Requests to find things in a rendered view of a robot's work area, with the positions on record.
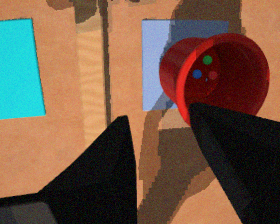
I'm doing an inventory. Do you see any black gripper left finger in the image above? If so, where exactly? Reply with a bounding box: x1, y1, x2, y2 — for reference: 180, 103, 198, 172
0, 115, 137, 224

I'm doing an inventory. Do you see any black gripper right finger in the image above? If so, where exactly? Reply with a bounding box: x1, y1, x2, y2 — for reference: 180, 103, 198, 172
189, 101, 280, 224

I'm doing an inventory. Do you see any red cup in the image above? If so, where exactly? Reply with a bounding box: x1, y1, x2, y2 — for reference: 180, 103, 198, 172
159, 34, 269, 127

